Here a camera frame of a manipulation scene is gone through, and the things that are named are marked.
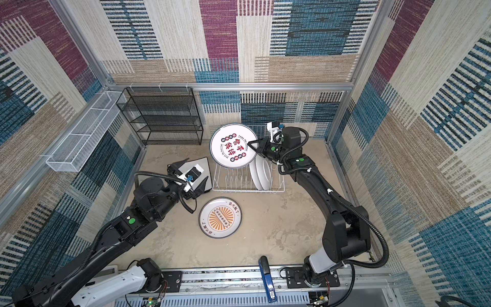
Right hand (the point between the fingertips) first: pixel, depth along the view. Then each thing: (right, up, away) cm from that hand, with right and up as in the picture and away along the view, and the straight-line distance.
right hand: (247, 146), depth 77 cm
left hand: (-18, -7, -10) cm, 22 cm away
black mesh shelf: (-47, +19, +32) cm, 60 cm away
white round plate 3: (+3, -12, +10) cm, 16 cm away
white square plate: (-24, -8, +28) cm, 38 cm away
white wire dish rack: (-3, -14, +2) cm, 14 cm away
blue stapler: (+6, -45, -4) cm, 45 cm away
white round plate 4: (+8, -11, +13) cm, 18 cm away
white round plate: (-7, 0, +1) cm, 7 cm away
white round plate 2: (-12, -32, +13) cm, 36 cm away
